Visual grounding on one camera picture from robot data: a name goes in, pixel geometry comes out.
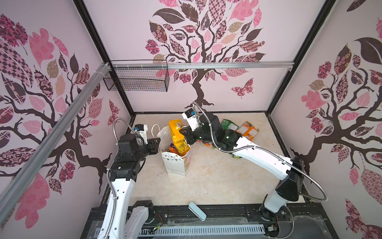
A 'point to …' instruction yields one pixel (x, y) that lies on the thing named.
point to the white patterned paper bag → (175, 165)
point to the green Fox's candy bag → (227, 124)
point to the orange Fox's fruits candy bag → (248, 130)
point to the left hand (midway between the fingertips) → (159, 142)
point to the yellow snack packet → (181, 146)
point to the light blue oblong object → (197, 211)
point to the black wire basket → (138, 75)
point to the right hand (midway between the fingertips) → (179, 128)
